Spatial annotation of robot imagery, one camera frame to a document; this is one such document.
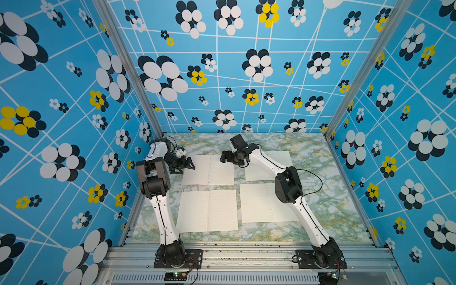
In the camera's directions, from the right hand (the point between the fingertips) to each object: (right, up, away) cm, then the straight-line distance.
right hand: (228, 159), depth 104 cm
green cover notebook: (-10, -24, -18) cm, 32 cm away
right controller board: (+41, -45, -35) cm, 70 cm away
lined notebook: (+17, -23, -11) cm, 31 cm away
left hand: (-23, -5, -3) cm, 23 cm away
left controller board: (-21, -46, -32) cm, 60 cm away
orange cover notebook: (-11, -6, -2) cm, 13 cm away
